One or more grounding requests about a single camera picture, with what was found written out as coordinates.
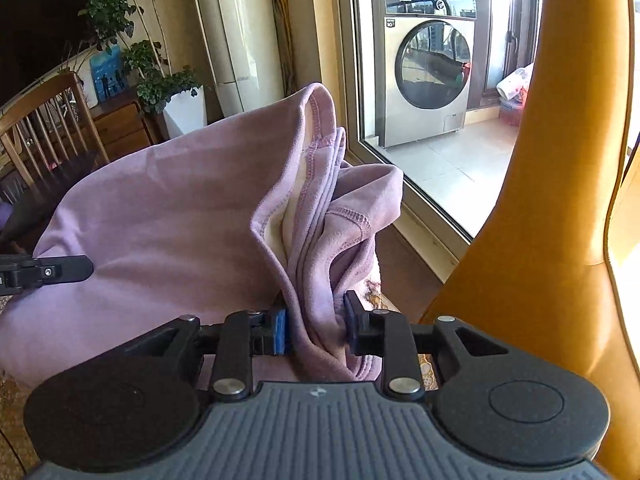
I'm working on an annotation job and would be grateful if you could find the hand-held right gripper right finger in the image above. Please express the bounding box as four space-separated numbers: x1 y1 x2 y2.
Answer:
342 290 511 403

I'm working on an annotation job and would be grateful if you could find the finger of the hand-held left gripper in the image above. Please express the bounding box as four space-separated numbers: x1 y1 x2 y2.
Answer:
0 255 94 296

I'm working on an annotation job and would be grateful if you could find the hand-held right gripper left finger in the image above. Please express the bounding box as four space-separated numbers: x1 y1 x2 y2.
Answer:
122 307 291 403

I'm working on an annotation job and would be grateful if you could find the lilac garment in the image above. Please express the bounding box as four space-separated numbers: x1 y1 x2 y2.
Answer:
0 82 405 396

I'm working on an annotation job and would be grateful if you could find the wooden television stand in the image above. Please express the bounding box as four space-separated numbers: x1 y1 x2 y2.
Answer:
65 87 156 163

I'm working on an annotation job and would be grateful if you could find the wooden chair black seat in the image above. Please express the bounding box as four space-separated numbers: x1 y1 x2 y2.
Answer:
0 71 111 256

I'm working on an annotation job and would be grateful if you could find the blue picture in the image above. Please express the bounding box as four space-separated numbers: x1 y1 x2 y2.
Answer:
90 45 124 104

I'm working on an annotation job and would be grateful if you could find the silver washing machine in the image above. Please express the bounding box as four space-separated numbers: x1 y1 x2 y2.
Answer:
371 0 477 149

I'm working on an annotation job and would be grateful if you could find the tall giraffe plush toy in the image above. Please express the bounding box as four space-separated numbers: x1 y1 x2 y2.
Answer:
419 0 640 480

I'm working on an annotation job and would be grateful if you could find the black flat television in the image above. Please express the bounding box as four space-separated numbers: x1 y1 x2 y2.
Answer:
0 0 103 111

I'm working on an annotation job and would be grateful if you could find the tall potted green plant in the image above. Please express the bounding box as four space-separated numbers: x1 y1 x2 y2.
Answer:
77 0 208 141

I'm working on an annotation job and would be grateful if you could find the pink bucket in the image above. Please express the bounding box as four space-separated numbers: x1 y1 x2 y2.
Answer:
499 87 528 128

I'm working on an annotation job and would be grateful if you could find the white tower air conditioner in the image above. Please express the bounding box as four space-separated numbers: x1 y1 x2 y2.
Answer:
187 0 286 118

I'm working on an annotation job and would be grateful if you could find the sliding door frame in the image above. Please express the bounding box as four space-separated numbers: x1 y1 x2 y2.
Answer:
300 0 476 283

